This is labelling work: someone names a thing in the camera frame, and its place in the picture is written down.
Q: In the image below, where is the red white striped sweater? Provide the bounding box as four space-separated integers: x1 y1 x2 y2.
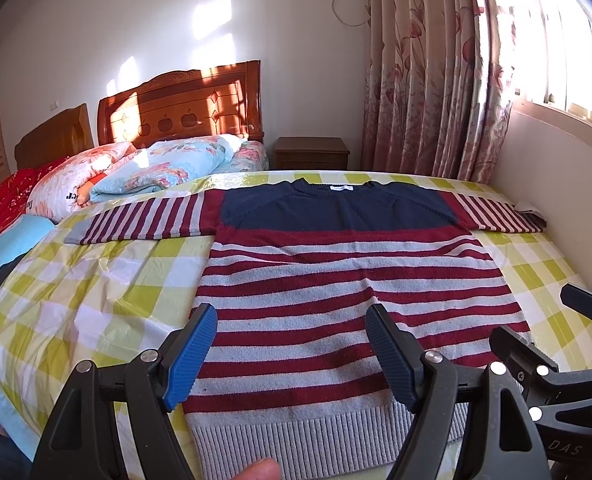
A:
67 180 543 479

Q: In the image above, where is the grey gloved left hand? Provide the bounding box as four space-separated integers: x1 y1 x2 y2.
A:
232 458 281 480

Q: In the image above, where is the yellow checked bed sheet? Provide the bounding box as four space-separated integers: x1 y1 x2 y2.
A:
0 169 592 480

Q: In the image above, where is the light blue cartoon blanket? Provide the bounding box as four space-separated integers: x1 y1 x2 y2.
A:
0 214 55 267

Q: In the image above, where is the pink floral pillow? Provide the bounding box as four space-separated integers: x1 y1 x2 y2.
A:
26 142 136 223

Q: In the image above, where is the red patterned blanket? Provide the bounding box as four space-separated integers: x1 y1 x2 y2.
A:
0 157 68 234

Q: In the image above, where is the pink floral curtain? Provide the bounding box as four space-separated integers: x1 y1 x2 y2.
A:
360 0 516 183

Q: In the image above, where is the blue floral folded quilt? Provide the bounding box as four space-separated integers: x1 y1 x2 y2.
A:
89 133 245 203

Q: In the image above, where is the plain wooden headboard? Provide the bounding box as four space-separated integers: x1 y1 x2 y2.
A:
14 103 93 170

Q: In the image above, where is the dark wooden nightstand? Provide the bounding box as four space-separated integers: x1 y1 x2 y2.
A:
274 136 350 170

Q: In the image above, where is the floral pillow by headboard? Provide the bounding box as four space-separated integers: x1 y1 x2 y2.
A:
214 141 269 174

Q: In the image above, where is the carved wooden headboard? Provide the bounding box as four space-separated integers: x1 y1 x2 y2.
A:
96 60 264 148

